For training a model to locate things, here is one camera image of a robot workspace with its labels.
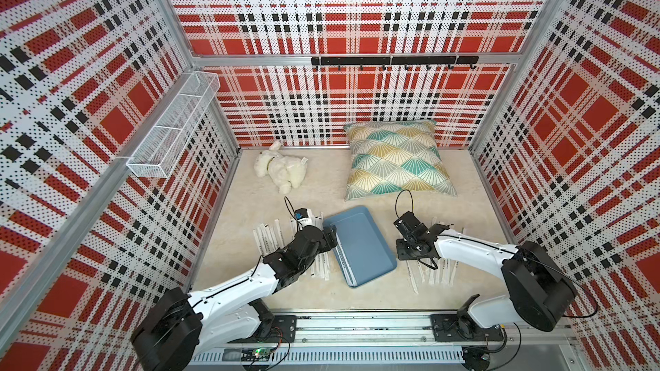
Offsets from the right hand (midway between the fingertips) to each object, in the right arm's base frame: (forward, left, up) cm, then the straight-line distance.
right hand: (407, 250), depth 88 cm
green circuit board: (-30, +45, +1) cm, 54 cm away
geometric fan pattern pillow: (+30, +3, +16) cm, 34 cm away
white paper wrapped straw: (+3, +54, 0) cm, 54 cm away
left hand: (+4, +26, +9) cm, 28 cm away
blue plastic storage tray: (0, +16, 0) cm, 16 cm away
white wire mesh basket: (+28, +90, +21) cm, 96 cm away
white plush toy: (+29, +46, +9) cm, 55 cm away
